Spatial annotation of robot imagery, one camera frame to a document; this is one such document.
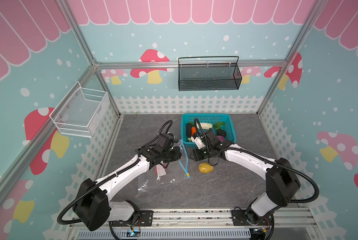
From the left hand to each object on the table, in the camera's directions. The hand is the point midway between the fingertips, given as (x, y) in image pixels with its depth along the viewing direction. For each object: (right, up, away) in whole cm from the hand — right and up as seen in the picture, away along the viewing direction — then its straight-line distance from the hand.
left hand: (181, 157), depth 81 cm
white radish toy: (+17, +18, +28) cm, 37 cm away
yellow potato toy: (+13, -6, +2) cm, 15 cm away
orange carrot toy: (+8, +14, +25) cm, 30 cm away
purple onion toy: (+27, +9, +21) cm, 36 cm away
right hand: (+6, 0, +4) cm, 7 cm away
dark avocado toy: (+27, +13, +24) cm, 38 cm away
